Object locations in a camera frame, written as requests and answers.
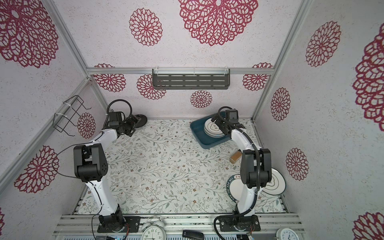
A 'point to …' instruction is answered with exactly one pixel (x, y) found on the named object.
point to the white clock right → (286, 234)
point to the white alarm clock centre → (153, 229)
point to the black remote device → (193, 234)
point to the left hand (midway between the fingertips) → (139, 124)
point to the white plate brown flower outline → (212, 129)
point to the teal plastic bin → (205, 140)
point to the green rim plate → (234, 186)
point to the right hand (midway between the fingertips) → (217, 118)
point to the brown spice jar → (236, 157)
